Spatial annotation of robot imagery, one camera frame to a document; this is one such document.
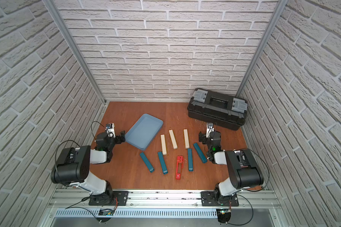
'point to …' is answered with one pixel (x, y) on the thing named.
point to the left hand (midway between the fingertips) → (118, 128)
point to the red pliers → (180, 165)
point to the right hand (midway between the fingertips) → (210, 131)
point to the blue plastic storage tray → (143, 132)
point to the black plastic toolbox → (226, 111)
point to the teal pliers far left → (147, 162)
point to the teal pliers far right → (200, 152)
